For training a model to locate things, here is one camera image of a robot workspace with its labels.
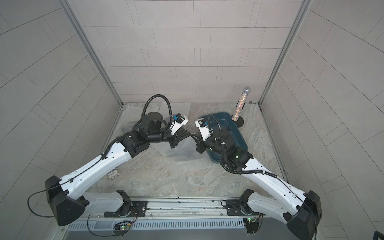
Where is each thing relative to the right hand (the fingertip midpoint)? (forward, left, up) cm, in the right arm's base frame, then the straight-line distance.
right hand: (192, 135), depth 69 cm
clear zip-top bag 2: (+37, +47, -22) cm, 64 cm away
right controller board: (-33, -25, -28) cm, 50 cm away
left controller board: (-31, +34, -23) cm, 51 cm away
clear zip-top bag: (-3, +4, -9) cm, 10 cm away
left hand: (0, 0, +2) cm, 2 cm away
